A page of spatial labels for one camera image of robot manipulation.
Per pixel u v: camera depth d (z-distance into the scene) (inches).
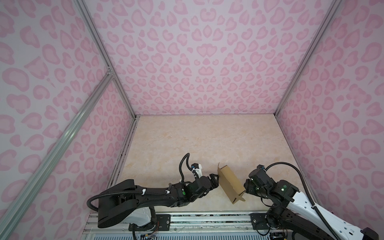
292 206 19.8
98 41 31.0
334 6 27.2
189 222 29.5
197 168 29.3
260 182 23.8
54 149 22.0
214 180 27.9
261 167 28.7
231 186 27.9
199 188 23.1
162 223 28.9
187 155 24.5
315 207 18.6
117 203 17.4
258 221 29.0
